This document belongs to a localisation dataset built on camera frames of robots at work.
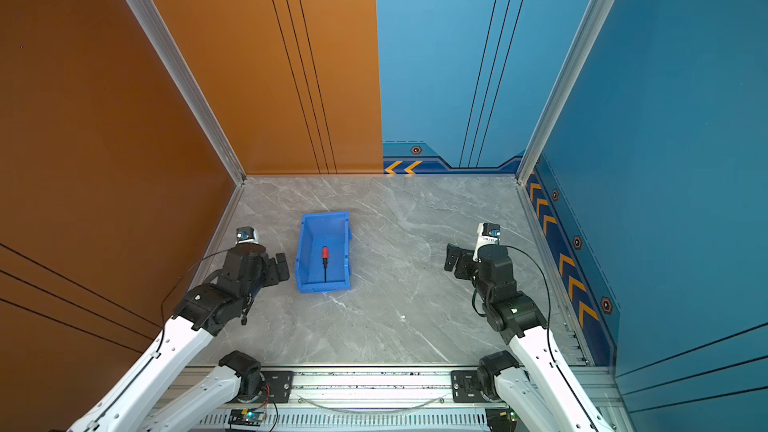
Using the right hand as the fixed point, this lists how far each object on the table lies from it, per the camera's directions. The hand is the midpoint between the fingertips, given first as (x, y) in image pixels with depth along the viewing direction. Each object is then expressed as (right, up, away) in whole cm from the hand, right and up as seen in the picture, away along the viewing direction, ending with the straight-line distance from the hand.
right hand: (462, 248), depth 77 cm
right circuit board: (+8, -40, -7) cm, 41 cm away
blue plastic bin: (-41, -7, +18) cm, 45 cm away
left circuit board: (-53, -39, -7) cm, 66 cm away
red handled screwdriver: (-40, -5, +19) cm, 45 cm away
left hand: (-50, -2, 0) cm, 50 cm away
